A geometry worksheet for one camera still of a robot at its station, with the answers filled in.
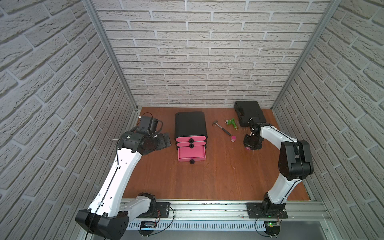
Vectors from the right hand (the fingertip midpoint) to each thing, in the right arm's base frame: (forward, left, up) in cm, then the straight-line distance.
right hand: (249, 145), depth 95 cm
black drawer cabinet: (+11, +38, +13) cm, 41 cm away
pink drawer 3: (-4, +38, +2) cm, 38 cm away
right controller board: (-43, 0, -4) cm, 43 cm away
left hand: (-6, +50, +22) cm, 55 cm away
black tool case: (+30, -7, +2) cm, 31 cm away
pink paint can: (+7, +9, -1) cm, 11 cm away
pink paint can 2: (-3, +2, +2) cm, 4 cm away
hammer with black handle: (+22, +19, -2) cm, 30 cm away
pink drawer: (-1, +38, +13) cm, 40 cm away
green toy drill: (+21, +7, 0) cm, 23 cm away
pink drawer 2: (-1, +38, +7) cm, 38 cm away
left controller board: (-39, +61, -4) cm, 72 cm away
